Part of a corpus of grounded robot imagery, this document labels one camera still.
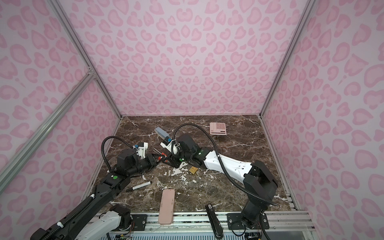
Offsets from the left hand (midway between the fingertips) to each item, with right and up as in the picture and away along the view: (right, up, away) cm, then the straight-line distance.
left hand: (165, 155), depth 75 cm
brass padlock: (+14, -11, +15) cm, 23 cm away
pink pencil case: (0, -28, +1) cm, 28 cm away
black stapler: (+24, -31, -4) cm, 39 cm away
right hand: (0, -1, +1) cm, 1 cm away
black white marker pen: (-16, -19, +9) cm, 27 cm away
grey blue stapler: (-9, +10, +29) cm, 32 cm away
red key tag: (-1, 0, +1) cm, 2 cm away
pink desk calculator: (+31, +13, +35) cm, 48 cm away
